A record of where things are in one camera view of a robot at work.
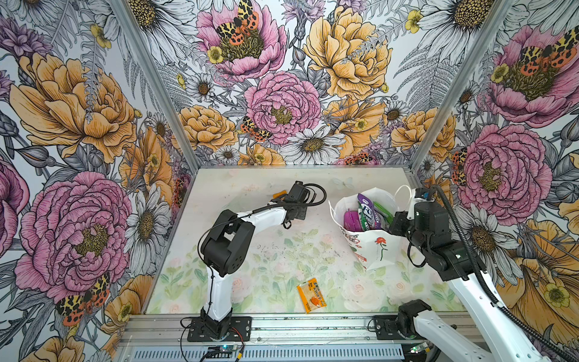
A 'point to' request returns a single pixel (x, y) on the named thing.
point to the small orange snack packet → (278, 194)
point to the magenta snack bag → (351, 221)
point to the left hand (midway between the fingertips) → (295, 212)
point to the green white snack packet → (362, 218)
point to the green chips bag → (386, 214)
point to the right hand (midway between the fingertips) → (394, 218)
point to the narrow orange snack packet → (310, 295)
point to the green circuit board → (225, 348)
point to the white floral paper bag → (373, 248)
